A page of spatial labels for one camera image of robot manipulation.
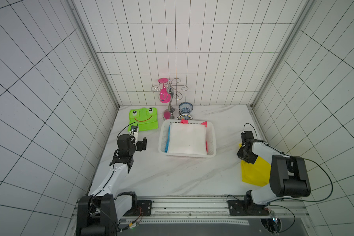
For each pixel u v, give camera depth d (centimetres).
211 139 90
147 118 110
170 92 92
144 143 79
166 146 88
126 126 62
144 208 72
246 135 76
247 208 67
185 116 109
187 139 93
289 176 44
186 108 118
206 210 73
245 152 74
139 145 76
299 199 45
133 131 73
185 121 97
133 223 67
